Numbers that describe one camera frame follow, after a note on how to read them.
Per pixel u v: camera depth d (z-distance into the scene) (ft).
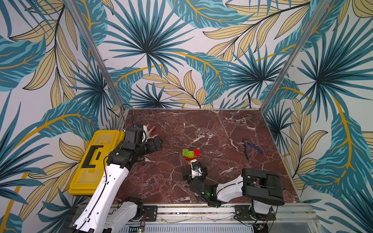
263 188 1.51
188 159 2.71
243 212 2.41
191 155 2.68
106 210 1.34
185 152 2.62
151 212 2.42
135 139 1.80
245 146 3.21
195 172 2.27
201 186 1.99
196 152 2.63
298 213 2.51
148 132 3.39
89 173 2.25
